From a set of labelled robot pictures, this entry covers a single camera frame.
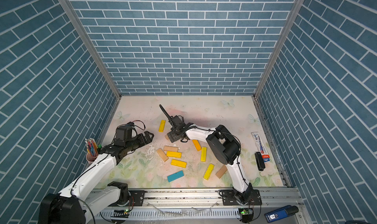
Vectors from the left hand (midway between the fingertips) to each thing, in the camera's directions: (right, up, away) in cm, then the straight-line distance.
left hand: (151, 137), depth 84 cm
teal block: (+13, -21, -3) cm, 25 cm away
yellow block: (+2, +5, +18) cm, 19 cm away
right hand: (+12, 0, +13) cm, 18 cm away
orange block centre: (+26, -6, +9) cm, 29 cm away
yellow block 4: (+33, -19, -2) cm, 38 cm away
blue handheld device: (+65, -31, -17) cm, 74 cm away
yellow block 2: (+12, -11, +4) cm, 17 cm away
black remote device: (+63, -14, 0) cm, 64 cm away
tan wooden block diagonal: (+7, -13, +4) cm, 15 cm away
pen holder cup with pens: (-30, -6, -7) cm, 31 cm away
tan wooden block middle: (+10, -8, +7) cm, 15 cm away
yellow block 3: (+16, -15, +1) cm, 22 cm away
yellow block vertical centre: (+31, -11, +4) cm, 33 cm away
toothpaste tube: (+67, -7, +7) cm, 68 cm away
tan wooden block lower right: (+40, -19, -2) cm, 45 cm away
